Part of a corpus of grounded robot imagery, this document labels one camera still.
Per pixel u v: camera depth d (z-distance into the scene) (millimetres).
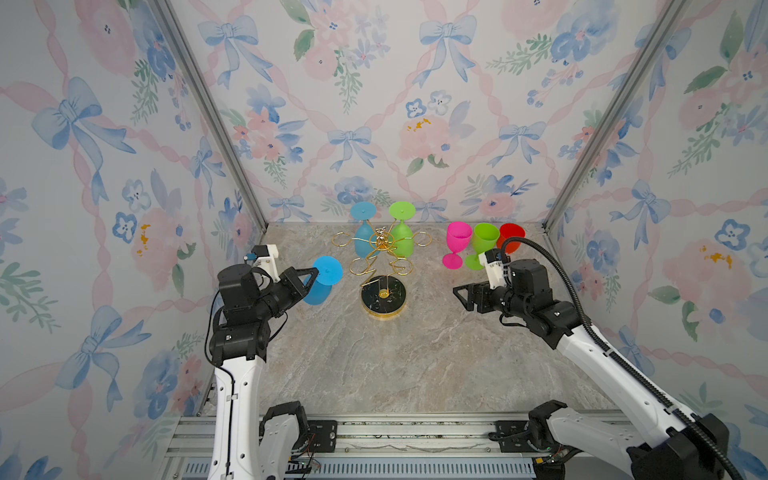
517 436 704
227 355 463
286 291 604
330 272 702
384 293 980
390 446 732
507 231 977
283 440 559
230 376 444
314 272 689
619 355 463
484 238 950
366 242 767
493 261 675
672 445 375
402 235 871
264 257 624
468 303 689
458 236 1005
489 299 674
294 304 663
